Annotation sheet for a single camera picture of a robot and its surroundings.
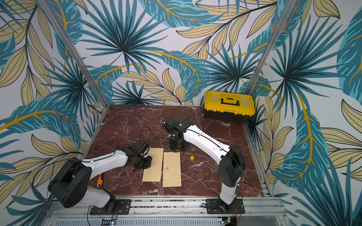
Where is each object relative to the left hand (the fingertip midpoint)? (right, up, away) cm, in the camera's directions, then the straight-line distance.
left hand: (150, 167), depth 87 cm
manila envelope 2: (+2, -3, -1) cm, 4 cm away
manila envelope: (+13, -4, -1) cm, 14 cm away
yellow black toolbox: (+53, +39, +13) cm, 67 cm away
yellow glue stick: (+18, +12, -13) cm, 25 cm away
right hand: (+16, +12, -7) cm, 21 cm away
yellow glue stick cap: (+26, +5, +3) cm, 27 cm away
